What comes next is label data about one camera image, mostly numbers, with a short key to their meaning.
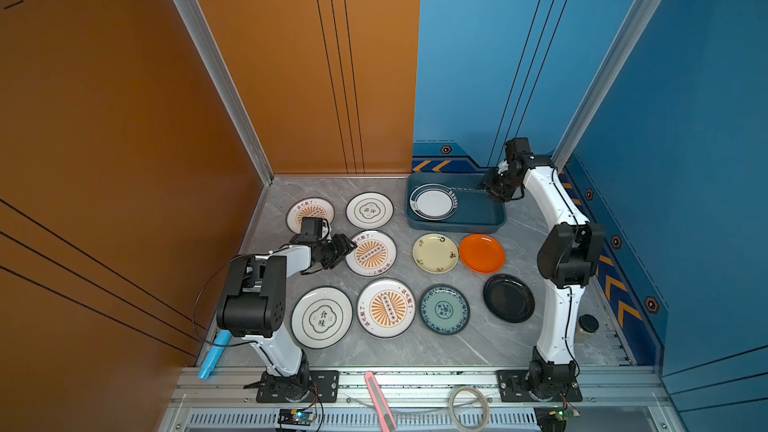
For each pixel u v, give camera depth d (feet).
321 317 2.78
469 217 3.36
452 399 2.33
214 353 2.55
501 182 2.71
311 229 2.59
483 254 3.22
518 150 2.53
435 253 3.19
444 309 2.81
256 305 1.57
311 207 3.60
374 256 3.18
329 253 2.73
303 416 2.31
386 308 2.80
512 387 2.38
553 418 2.29
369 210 3.57
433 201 3.65
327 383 2.44
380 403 2.32
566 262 1.87
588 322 2.43
